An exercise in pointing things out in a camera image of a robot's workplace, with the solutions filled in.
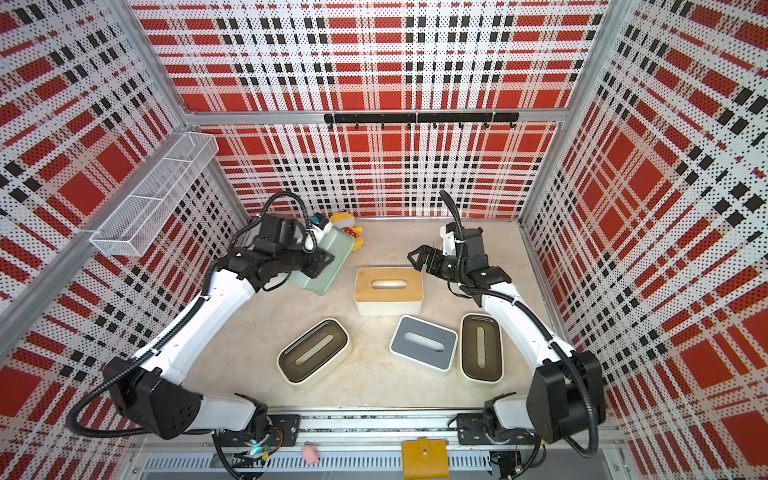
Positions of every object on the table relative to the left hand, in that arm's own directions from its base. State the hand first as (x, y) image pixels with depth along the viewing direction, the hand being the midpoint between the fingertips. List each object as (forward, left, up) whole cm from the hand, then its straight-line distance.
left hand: (330, 254), depth 78 cm
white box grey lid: (-16, -28, -25) cm, 40 cm away
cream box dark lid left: (-20, +5, -19) cm, 28 cm away
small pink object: (-42, +2, -22) cm, 48 cm away
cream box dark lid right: (-17, -42, -24) cm, 51 cm away
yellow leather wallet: (-43, -25, -23) cm, 55 cm away
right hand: (+1, -25, -3) cm, 25 cm away
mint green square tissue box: (-1, -3, +5) cm, 6 cm away
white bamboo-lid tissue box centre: (-1, -14, -17) cm, 22 cm away
